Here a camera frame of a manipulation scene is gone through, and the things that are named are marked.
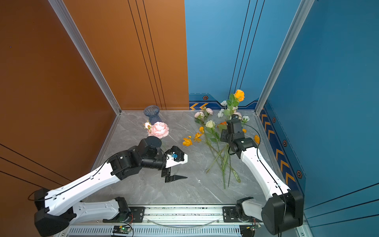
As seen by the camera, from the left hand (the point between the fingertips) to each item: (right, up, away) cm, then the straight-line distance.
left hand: (186, 162), depth 63 cm
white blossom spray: (+24, +25, +52) cm, 63 cm away
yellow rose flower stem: (+30, +33, +24) cm, 50 cm away
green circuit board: (-32, -34, +8) cm, 48 cm away
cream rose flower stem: (+15, +16, +44) cm, 49 cm away
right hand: (+21, +12, +19) cm, 31 cm away
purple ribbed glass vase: (-24, +25, +33) cm, 48 cm away
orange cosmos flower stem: (-1, +6, +25) cm, 26 cm away
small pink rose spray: (+9, +23, +49) cm, 55 cm away
